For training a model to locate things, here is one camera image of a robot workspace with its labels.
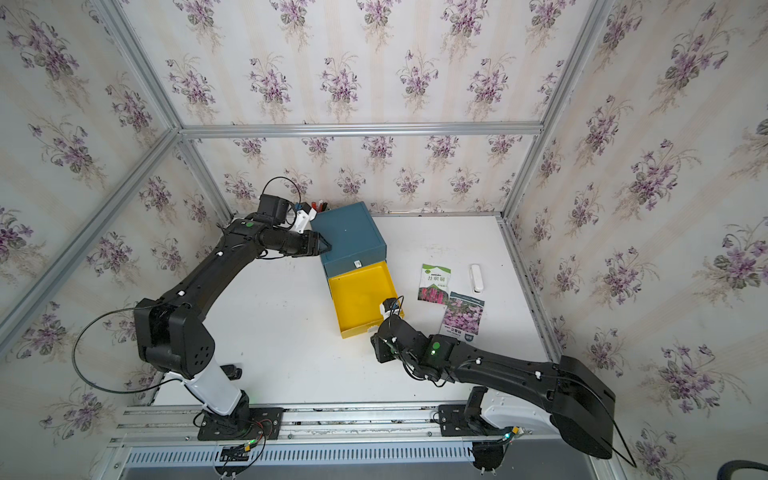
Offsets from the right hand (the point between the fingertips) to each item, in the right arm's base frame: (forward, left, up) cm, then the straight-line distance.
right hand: (378, 341), depth 79 cm
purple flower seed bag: (+11, -25, -7) cm, 28 cm away
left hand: (+22, +16, +12) cm, 29 cm away
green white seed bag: (+23, -18, -8) cm, 30 cm away
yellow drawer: (+14, +7, +1) cm, 15 cm away
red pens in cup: (+48, +23, +4) cm, 53 cm away
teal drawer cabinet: (+25, +8, +15) cm, 30 cm away
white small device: (+24, -32, -6) cm, 41 cm away
